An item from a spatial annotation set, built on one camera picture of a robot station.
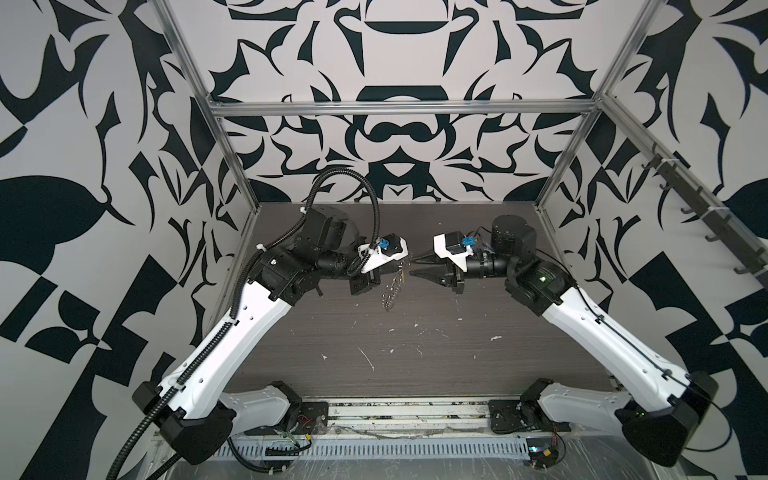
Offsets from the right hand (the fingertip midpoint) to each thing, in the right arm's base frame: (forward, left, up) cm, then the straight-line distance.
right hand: (414, 263), depth 59 cm
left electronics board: (-27, +32, -39) cm, 57 cm away
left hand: (+3, +4, -2) cm, 5 cm away
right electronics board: (-28, -30, -39) cm, 56 cm away
